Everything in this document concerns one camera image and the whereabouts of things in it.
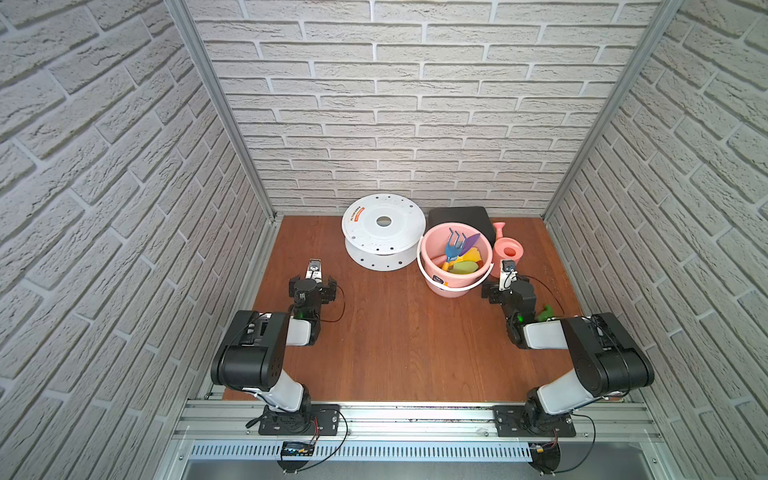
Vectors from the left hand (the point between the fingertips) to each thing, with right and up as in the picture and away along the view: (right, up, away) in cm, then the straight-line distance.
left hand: (304, 273), depth 94 cm
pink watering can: (+65, +8, +1) cm, 66 cm away
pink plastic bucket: (+42, +5, +5) cm, 42 cm away
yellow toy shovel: (+53, +6, -2) cm, 54 cm away
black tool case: (+61, +21, +21) cm, 67 cm away
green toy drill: (+79, -13, -1) cm, 80 cm away
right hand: (+65, 0, 0) cm, 65 cm away
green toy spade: (+51, +2, 0) cm, 52 cm away
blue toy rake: (+49, +8, 0) cm, 49 cm away
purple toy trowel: (+53, +10, -3) cm, 54 cm away
